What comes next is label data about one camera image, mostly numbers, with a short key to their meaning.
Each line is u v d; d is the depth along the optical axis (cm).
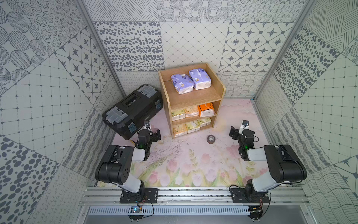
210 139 96
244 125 80
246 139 72
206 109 83
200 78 80
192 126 95
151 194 74
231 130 87
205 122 98
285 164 47
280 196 76
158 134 88
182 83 78
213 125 99
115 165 46
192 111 85
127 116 87
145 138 73
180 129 94
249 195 67
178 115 83
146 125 81
